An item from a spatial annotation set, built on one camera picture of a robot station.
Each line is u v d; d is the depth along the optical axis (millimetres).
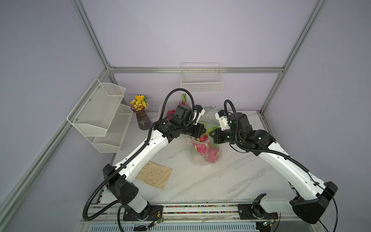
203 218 732
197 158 902
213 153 825
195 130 623
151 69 1822
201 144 735
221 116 614
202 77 950
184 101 1110
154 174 861
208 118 658
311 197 388
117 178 395
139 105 925
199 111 642
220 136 604
